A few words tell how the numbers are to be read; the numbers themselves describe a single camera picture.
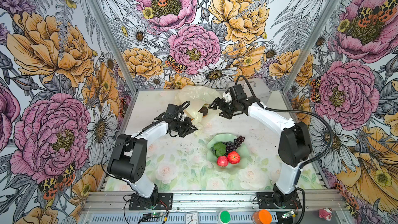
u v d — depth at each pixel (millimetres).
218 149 852
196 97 1015
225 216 618
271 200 730
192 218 688
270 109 586
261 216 630
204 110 1046
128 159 459
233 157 814
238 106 700
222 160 813
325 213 676
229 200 761
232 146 870
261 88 1052
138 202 724
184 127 800
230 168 829
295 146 493
